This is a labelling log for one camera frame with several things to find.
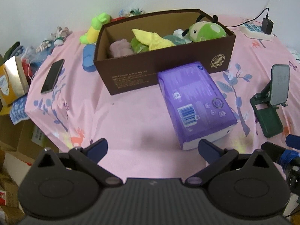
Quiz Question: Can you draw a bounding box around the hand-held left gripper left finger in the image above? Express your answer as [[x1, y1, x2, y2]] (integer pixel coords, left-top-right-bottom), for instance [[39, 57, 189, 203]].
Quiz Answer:
[[35, 139, 122, 185]]

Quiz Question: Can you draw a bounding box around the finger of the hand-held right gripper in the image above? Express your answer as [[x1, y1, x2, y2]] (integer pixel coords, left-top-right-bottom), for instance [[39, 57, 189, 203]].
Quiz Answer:
[[261, 142, 300, 170], [286, 134, 300, 150]]

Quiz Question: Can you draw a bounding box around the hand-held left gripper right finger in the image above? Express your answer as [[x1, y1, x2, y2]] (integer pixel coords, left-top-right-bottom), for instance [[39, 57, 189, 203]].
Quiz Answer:
[[185, 139, 272, 185]]

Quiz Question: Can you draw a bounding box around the brown cardboard box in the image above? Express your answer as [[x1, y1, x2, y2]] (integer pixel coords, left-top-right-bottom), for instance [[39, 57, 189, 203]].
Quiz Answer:
[[93, 9, 236, 96]]

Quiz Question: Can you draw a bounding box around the pink plush cloth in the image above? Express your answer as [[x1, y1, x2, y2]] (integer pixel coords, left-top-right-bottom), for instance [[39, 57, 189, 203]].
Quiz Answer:
[[109, 40, 133, 58]]

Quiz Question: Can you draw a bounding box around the green patterned cloth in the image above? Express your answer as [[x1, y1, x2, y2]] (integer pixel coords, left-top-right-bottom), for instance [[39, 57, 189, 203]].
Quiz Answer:
[[130, 36, 150, 53]]

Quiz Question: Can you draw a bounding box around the teal cloth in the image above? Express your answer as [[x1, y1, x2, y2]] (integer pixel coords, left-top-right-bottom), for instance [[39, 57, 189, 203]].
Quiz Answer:
[[163, 35, 191, 46]]

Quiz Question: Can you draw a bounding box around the green round plush toy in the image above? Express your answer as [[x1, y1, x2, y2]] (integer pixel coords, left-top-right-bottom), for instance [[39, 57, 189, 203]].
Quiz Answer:
[[181, 15, 227, 43]]

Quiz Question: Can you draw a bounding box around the dark green phone stand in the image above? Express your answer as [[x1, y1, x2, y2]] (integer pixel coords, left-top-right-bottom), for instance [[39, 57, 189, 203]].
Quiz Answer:
[[250, 81, 289, 138]]

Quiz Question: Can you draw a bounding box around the purple tissue pack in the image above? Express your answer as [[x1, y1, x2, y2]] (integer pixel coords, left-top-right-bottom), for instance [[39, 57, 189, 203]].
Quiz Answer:
[[157, 61, 238, 151]]

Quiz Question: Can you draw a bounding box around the plain cardboard box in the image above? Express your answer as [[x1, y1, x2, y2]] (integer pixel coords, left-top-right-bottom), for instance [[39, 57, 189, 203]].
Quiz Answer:
[[0, 115, 60, 154]]

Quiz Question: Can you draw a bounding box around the dark smartphone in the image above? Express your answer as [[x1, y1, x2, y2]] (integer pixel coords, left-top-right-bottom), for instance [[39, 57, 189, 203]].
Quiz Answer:
[[40, 59, 65, 95]]

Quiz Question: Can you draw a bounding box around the blue white patterned cloth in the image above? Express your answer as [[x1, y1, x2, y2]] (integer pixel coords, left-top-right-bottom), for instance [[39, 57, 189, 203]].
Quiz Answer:
[[10, 95, 31, 125]]

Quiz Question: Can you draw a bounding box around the red print cardboard box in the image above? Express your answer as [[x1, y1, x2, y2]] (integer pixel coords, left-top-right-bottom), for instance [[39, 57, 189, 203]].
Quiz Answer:
[[0, 166, 26, 225]]

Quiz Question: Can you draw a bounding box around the blue plastic bag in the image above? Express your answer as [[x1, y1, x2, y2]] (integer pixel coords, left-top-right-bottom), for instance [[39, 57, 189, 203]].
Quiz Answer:
[[21, 46, 51, 75]]

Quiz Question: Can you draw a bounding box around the yellow paper bag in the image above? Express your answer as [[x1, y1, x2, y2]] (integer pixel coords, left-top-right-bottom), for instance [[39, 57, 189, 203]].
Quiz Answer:
[[0, 56, 30, 109]]

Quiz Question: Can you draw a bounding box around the small white plush toy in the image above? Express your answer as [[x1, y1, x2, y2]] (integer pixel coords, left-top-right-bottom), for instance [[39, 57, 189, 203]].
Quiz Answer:
[[35, 40, 55, 53]]

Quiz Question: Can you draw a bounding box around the white flower plush toy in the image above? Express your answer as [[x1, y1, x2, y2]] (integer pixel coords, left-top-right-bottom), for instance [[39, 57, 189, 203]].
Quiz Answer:
[[50, 26, 73, 46]]

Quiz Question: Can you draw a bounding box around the green yellow plush toy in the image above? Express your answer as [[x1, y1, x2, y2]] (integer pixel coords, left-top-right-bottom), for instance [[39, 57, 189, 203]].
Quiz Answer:
[[80, 13, 112, 45]]

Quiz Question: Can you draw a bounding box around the black charger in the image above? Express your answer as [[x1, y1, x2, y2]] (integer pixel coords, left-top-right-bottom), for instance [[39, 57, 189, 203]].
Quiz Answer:
[[261, 17, 274, 35]]

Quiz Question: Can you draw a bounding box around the dark green cloth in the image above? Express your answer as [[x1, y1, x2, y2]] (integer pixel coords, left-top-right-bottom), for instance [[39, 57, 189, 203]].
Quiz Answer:
[[3, 41, 21, 60]]

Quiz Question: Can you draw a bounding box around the black white plush toy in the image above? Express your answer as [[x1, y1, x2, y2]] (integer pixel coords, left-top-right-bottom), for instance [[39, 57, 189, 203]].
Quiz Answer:
[[118, 8, 144, 17]]

